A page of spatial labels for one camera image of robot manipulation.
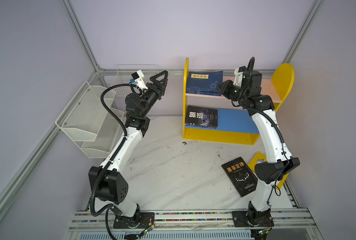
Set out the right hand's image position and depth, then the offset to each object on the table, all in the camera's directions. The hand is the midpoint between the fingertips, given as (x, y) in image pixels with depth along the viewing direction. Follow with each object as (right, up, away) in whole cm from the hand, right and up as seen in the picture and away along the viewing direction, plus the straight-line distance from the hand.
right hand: (215, 84), depth 71 cm
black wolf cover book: (-3, -14, +25) cm, 29 cm away
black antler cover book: (+19, -50, +17) cm, 56 cm away
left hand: (-22, +1, -10) cm, 24 cm away
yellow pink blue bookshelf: (+17, -19, +20) cm, 32 cm away
